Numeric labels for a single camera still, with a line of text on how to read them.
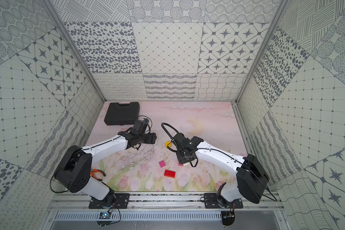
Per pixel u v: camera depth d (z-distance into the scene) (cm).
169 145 70
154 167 86
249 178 41
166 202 75
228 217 70
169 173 83
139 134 70
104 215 72
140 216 70
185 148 59
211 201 73
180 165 86
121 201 74
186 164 74
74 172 44
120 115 105
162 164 86
